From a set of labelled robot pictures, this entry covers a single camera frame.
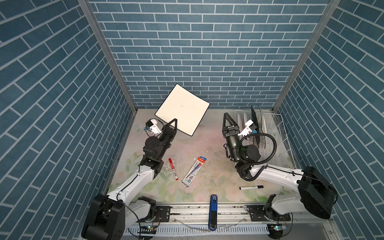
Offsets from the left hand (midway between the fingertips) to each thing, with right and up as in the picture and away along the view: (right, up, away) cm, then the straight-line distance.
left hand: (178, 119), depth 73 cm
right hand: (+21, +2, -8) cm, 22 cm away
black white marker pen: (+39, -38, +10) cm, 55 cm away
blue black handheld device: (+17, -46, 0) cm, 49 cm away
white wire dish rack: (+67, -2, +42) cm, 79 cm away
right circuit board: (+48, -52, -2) cm, 71 cm away
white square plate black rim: (+4, +6, +6) cm, 9 cm away
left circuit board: (-14, -54, -1) cm, 56 cm away
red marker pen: (-6, -29, +18) cm, 34 cm away
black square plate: (+44, -1, +16) cm, 47 cm away
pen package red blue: (+7, -30, +14) cm, 34 cm away
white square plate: (+55, -5, +29) cm, 62 cm away
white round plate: (+39, +1, +21) cm, 44 cm away
